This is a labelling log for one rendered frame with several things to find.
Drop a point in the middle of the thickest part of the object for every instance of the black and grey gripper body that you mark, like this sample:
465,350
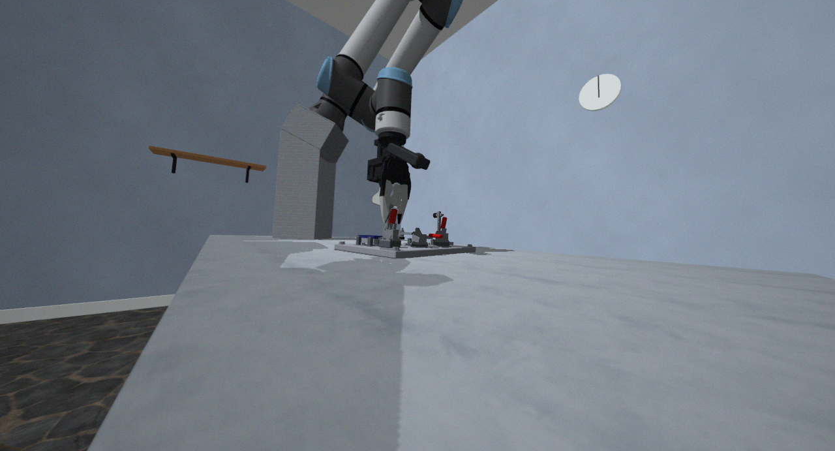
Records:
396,167

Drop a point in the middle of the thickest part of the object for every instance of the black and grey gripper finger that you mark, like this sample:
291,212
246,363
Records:
382,197
400,197

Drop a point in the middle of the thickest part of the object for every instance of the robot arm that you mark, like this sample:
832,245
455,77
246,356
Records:
340,79

